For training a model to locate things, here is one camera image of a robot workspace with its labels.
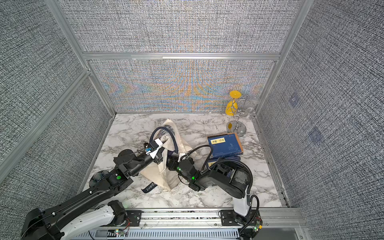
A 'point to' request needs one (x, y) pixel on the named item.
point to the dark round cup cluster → (96, 177)
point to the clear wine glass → (250, 111)
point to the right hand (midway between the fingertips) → (164, 153)
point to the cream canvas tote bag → (172, 142)
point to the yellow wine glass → (232, 106)
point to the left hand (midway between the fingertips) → (170, 139)
